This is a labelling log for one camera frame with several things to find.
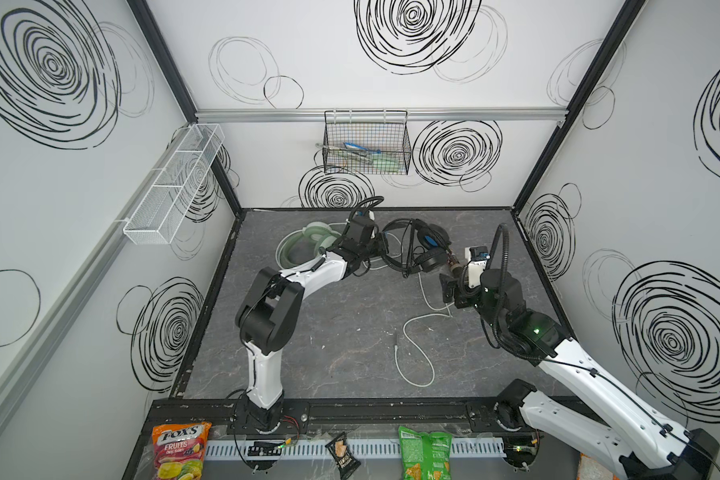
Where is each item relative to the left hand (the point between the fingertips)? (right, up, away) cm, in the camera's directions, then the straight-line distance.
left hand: (393, 238), depth 92 cm
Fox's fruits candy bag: (-51, -48, -25) cm, 74 cm away
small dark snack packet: (-13, -50, -25) cm, 58 cm away
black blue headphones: (+6, -2, 0) cm, 6 cm away
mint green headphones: (-32, -4, +16) cm, 36 cm away
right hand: (+14, -8, -18) cm, 24 cm away
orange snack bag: (+40, -51, -27) cm, 70 cm away
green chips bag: (+5, -48, -27) cm, 55 cm away
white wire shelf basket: (-69, +7, -6) cm, 70 cm away
